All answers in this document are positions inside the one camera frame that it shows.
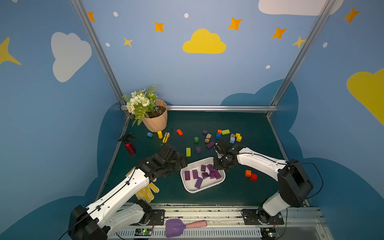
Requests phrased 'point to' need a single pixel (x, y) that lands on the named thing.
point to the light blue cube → (232, 140)
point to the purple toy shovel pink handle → (174, 227)
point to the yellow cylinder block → (160, 134)
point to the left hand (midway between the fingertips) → (185, 163)
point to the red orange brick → (179, 132)
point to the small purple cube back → (205, 132)
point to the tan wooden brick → (207, 139)
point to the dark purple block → (205, 175)
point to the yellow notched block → (238, 137)
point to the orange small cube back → (219, 131)
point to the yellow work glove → (147, 194)
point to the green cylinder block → (196, 139)
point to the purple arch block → (210, 167)
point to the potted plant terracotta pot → (144, 105)
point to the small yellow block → (166, 136)
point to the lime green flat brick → (225, 132)
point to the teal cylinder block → (149, 134)
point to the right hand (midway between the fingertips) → (218, 165)
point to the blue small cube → (218, 136)
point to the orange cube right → (248, 173)
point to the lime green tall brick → (188, 152)
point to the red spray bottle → (129, 145)
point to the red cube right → (254, 177)
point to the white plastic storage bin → (207, 183)
